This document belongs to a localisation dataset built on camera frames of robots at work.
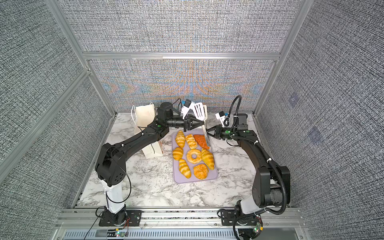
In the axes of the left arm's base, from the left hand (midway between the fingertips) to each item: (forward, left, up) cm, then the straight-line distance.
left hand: (203, 123), depth 74 cm
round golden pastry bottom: (-14, +1, -25) cm, 29 cm away
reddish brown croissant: (+8, -1, -25) cm, 26 cm away
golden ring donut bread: (-2, +1, -28) cm, 28 cm away
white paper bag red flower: (+18, +34, -11) cm, 40 cm away
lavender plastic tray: (-3, +5, -28) cm, 29 cm away
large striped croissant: (-5, -4, -25) cm, 26 cm away
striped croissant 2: (-11, +10, -27) cm, 31 cm away
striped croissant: (+10, +12, -26) cm, 30 cm away
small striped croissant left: (0, +14, -27) cm, 31 cm away
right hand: (+1, -2, -8) cm, 8 cm away
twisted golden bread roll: (+7, +4, -26) cm, 27 cm away
